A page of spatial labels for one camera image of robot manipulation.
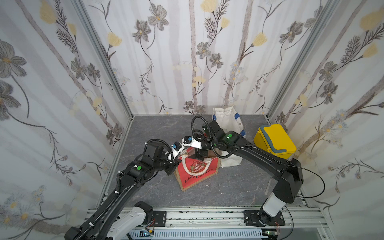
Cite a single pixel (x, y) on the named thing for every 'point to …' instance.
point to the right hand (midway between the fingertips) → (192, 145)
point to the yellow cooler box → (274, 139)
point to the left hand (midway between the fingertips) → (181, 159)
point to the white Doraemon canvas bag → (227, 119)
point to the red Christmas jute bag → (190, 171)
